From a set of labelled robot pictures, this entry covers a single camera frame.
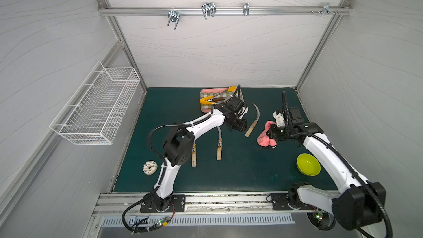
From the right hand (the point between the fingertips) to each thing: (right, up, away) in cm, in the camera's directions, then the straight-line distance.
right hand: (268, 132), depth 82 cm
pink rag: (-3, -3, -2) cm, 5 cm away
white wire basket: (-78, +11, -12) cm, 80 cm away
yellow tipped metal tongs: (-34, +17, +29) cm, 48 cm away
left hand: (-10, +1, +6) cm, 12 cm away
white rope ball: (-60, -18, 0) cm, 63 cm away
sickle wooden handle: (-5, -1, +17) cm, 17 cm away
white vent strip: (-29, -36, -11) cm, 48 cm away
